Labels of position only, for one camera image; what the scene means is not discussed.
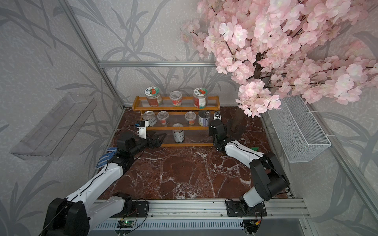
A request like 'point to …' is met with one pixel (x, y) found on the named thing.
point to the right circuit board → (250, 225)
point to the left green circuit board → (125, 224)
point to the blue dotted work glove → (103, 160)
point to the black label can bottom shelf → (178, 134)
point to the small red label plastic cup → (176, 97)
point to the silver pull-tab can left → (150, 116)
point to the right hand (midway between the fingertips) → (217, 121)
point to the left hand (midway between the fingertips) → (161, 133)
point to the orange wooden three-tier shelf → (183, 121)
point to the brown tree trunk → (238, 123)
